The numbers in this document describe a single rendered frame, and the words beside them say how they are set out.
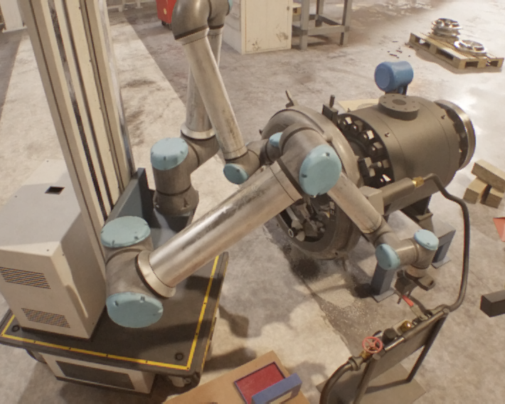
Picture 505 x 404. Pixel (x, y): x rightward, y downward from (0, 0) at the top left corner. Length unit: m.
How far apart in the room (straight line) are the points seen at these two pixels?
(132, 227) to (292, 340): 1.14
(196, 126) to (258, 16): 4.04
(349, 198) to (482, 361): 1.29
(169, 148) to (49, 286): 0.68
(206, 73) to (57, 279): 0.87
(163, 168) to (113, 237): 0.45
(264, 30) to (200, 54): 4.35
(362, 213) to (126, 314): 0.80
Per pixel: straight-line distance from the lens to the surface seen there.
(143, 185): 1.62
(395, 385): 2.07
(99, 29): 1.36
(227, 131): 1.40
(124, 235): 1.24
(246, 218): 1.01
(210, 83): 1.36
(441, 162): 2.22
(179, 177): 1.62
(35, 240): 1.53
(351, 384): 2.02
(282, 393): 1.32
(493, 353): 2.37
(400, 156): 2.00
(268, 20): 5.67
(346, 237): 1.79
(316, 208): 1.97
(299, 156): 1.00
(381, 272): 2.24
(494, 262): 2.84
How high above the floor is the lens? 1.77
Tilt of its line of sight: 39 degrees down
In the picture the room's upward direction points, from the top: straight up
